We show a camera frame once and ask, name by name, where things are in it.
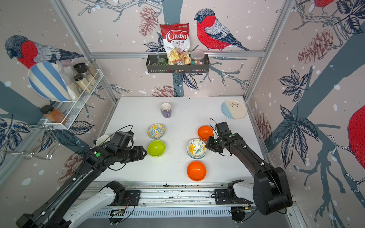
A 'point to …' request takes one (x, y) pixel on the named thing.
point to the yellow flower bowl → (196, 148)
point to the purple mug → (166, 110)
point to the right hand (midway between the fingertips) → (206, 144)
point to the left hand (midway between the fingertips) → (145, 150)
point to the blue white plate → (234, 109)
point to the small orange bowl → (204, 132)
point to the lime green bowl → (156, 148)
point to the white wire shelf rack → (64, 115)
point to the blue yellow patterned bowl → (156, 131)
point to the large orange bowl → (196, 170)
